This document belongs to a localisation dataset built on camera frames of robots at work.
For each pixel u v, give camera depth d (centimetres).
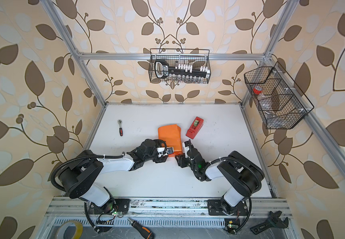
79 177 45
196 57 91
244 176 47
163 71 85
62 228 66
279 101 76
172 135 97
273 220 70
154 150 74
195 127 101
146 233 66
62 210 74
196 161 71
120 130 105
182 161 81
